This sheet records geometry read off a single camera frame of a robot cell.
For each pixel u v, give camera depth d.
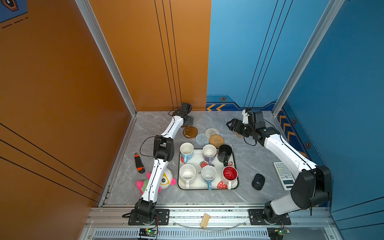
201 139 1.03
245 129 0.71
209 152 0.96
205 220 0.72
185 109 0.92
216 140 1.02
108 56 0.87
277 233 0.71
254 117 0.65
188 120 1.04
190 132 1.08
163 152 0.72
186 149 0.92
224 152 0.92
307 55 0.85
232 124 0.77
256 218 0.73
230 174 0.85
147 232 0.71
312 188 0.42
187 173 0.87
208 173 0.86
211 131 1.07
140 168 0.89
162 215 0.74
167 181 0.79
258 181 0.83
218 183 0.84
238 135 0.78
